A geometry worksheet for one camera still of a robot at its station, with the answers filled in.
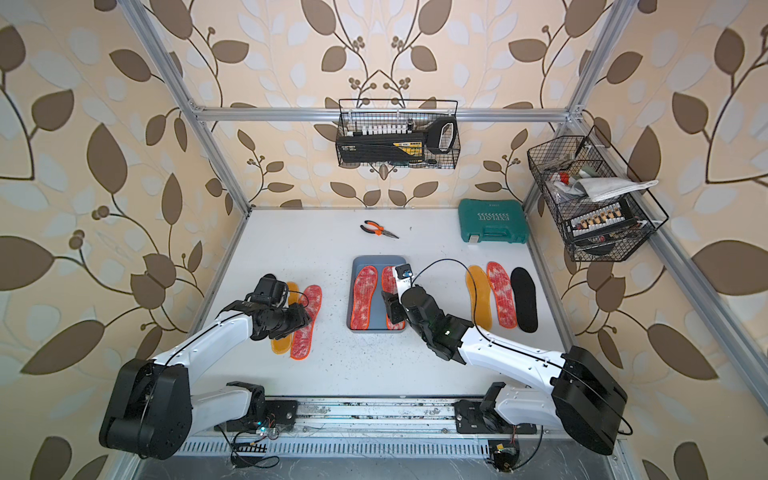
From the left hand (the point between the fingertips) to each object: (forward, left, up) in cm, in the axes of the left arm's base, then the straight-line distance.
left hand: (304, 319), depth 88 cm
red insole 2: (+14, -25, -3) cm, 29 cm away
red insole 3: (+8, +1, -4) cm, 9 cm away
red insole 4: (+10, -63, -2) cm, 63 cm away
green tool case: (+39, -64, +2) cm, 75 cm away
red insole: (+13, -17, -2) cm, 21 cm away
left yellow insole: (-6, +5, -4) cm, 9 cm away
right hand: (+4, -26, +12) cm, 29 cm away
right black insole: (+9, -69, -2) cm, 70 cm away
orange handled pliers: (+37, -20, -2) cm, 42 cm away
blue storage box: (+4, -21, -4) cm, 22 cm away
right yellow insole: (+7, -55, -3) cm, 56 cm away
